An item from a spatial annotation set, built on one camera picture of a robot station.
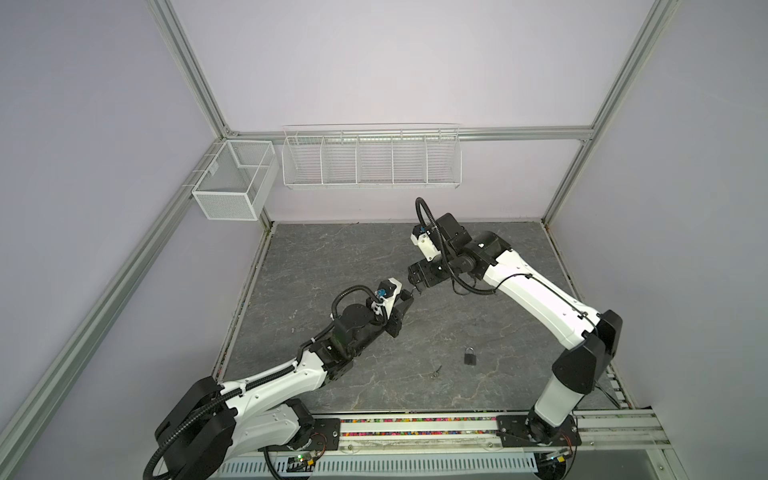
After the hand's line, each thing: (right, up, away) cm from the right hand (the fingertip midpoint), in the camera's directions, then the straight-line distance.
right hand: (423, 273), depth 78 cm
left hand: (-4, -6, -2) cm, 8 cm away
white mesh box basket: (-62, +30, +25) cm, 74 cm away
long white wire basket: (-15, +37, +19) cm, 44 cm away
